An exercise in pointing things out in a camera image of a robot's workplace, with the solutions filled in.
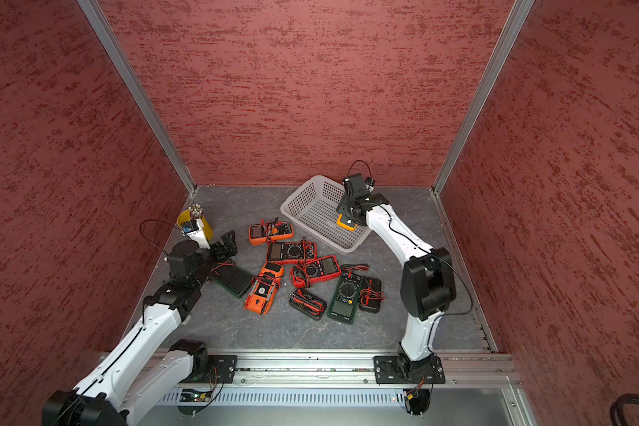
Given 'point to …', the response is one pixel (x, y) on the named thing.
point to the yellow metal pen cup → (185, 216)
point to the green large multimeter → (343, 303)
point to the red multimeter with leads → (303, 275)
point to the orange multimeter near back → (258, 233)
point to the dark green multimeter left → (233, 280)
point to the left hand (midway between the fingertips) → (221, 240)
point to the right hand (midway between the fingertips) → (348, 212)
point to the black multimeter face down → (371, 295)
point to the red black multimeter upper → (291, 251)
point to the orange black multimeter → (264, 287)
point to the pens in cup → (196, 211)
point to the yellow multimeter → (341, 223)
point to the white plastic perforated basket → (312, 209)
